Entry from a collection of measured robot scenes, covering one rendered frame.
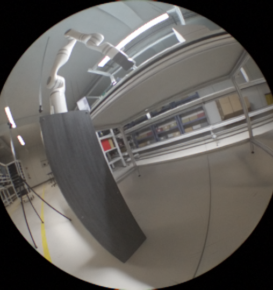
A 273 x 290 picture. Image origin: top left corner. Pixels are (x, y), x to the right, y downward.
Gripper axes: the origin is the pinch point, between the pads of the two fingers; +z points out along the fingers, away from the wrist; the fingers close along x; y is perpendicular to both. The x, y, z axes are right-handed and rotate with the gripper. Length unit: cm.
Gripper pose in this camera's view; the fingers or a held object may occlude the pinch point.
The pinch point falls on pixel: (139, 72)
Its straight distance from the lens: 68.7
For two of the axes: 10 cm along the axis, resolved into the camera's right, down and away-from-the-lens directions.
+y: -2.2, 8.7, -4.4
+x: 6.5, -2.1, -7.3
